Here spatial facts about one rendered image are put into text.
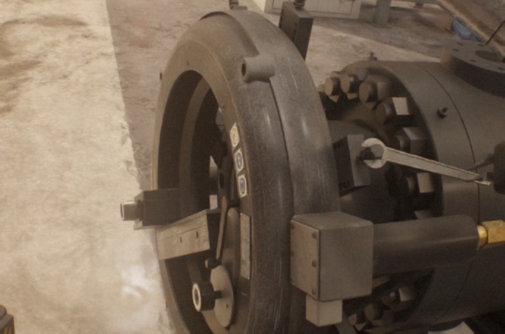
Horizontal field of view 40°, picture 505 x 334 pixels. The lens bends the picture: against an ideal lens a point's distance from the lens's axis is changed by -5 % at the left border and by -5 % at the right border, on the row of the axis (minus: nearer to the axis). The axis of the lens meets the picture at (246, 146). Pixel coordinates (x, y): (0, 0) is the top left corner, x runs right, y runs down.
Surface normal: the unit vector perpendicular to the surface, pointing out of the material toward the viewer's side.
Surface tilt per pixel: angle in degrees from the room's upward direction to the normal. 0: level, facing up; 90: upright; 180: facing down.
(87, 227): 0
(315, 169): 50
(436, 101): 21
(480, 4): 95
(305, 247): 90
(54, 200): 0
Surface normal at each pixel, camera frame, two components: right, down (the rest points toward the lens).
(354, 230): 0.36, 0.07
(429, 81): 0.19, -0.80
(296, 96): 0.27, -0.51
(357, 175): 0.33, -0.24
